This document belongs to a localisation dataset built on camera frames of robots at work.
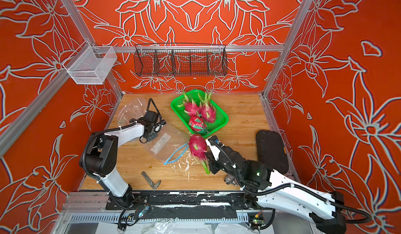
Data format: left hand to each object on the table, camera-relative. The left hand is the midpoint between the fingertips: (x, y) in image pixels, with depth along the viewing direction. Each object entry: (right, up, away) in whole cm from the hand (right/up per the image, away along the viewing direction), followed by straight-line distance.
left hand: (147, 130), depth 96 cm
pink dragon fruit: (+28, +13, +2) cm, 31 cm away
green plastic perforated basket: (+47, +7, +3) cm, 48 cm away
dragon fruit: (+32, +4, -6) cm, 33 cm away
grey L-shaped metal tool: (+6, -24, -17) cm, 30 cm away
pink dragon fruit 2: (+38, +12, 0) cm, 40 cm away
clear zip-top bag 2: (-11, +13, +5) cm, 18 cm away
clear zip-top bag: (+15, -7, -3) cm, 17 cm away
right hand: (+35, -6, -28) cm, 45 cm away
